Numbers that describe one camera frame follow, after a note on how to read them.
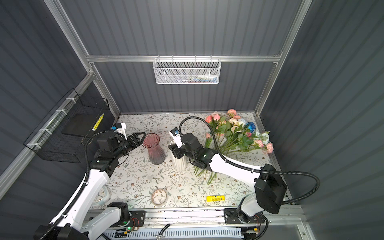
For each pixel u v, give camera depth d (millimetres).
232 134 1011
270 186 420
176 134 654
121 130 692
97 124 767
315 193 443
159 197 806
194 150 580
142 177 870
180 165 839
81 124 753
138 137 708
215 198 787
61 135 708
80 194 446
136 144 670
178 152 682
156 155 870
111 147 579
